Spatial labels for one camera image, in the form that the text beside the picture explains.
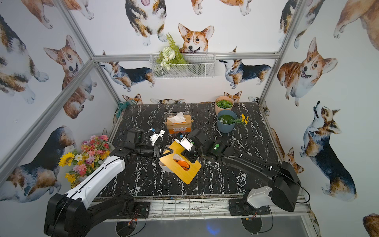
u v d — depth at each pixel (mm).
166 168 714
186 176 758
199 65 926
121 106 1200
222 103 1058
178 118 981
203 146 567
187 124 1003
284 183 402
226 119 1029
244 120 920
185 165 806
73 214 390
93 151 756
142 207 745
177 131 996
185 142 654
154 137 718
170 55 779
